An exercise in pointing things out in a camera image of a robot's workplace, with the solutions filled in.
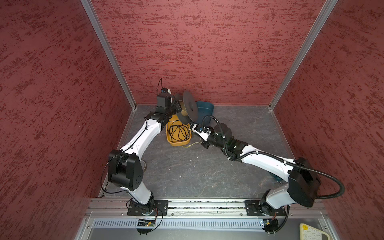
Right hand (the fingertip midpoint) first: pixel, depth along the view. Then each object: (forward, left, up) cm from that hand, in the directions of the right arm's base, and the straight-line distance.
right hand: (194, 134), depth 78 cm
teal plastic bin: (+38, -9, -20) cm, 44 cm away
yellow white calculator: (-43, -51, -20) cm, 70 cm away
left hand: (+18, +8, +5) cm, 20 cm away
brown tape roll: (-9, +30, -20) cm, 37 cm away
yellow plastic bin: (+5, +11, -17) cm, 21 cm away
